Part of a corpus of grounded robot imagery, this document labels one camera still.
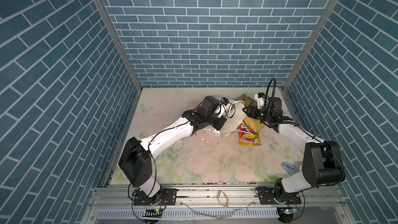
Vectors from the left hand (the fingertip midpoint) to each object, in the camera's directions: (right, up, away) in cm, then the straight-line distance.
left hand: (225, 119), depth 79 cm
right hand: (+12, +6, +10) cm, 16 cm away
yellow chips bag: (+19, +9, +25) cm, 33 cm away
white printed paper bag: (+7, +1, +14) cm, 16 cm away
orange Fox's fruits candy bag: (+15, -12, +12) cm, 22 cm away
